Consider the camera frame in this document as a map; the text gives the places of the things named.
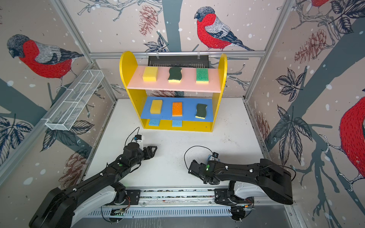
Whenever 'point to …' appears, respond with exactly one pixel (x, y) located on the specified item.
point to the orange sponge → (177, 109)
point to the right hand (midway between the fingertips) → (206, 173)
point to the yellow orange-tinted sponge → (156, 107)
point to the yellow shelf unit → (177, 98)
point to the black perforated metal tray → (179, 61)
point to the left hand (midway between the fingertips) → (156, 145)
